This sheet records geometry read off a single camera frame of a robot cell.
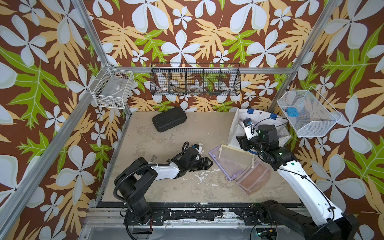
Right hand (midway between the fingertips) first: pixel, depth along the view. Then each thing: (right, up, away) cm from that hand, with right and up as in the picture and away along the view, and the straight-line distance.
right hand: (241, 133), depth 77 cm
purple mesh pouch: (-2, -23, +15) cm, 27 cm away
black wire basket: (-40, +36, +20) cm, 58 cm away
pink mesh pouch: (+10, -27, +9) cm, 31 cm away
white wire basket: (-73, +27, +9) cm, 79 cm away
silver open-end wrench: (-51, -17, +19) cm, 57 cm away
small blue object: (+33, +13, +9) cm, 36 cm away
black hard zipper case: (-43, +10, +34) cm, 56 cm away
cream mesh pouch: (0, -14, +19) cm, 23 cm away
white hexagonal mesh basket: (+40, +8, +1) cm, 41 cm away
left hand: (-15, -17, +10) cm, 25 cm away
